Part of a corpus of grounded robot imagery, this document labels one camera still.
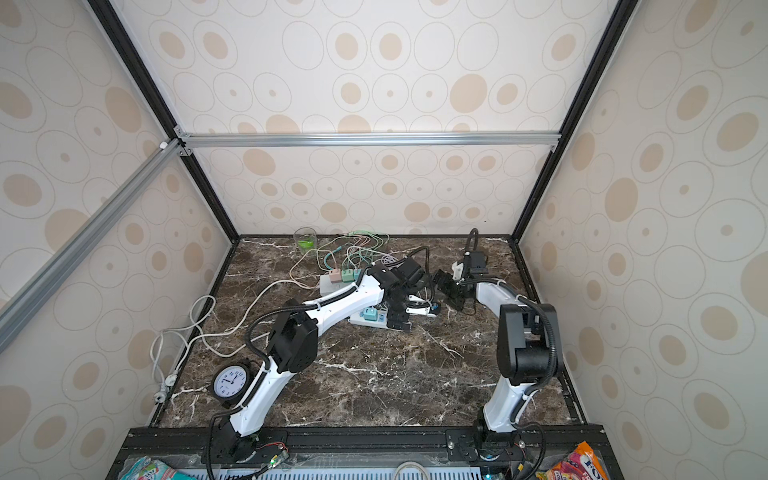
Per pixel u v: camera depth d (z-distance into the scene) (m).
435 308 0.79
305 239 1.10
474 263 0.78
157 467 0.69
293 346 0.56
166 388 0.86
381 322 0.94
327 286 1.03
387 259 1.13
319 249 1.15
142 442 0.76
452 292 0.86
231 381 0.81
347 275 1.00
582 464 0.69
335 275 1.00
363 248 1.05
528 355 0.49
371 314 0.91
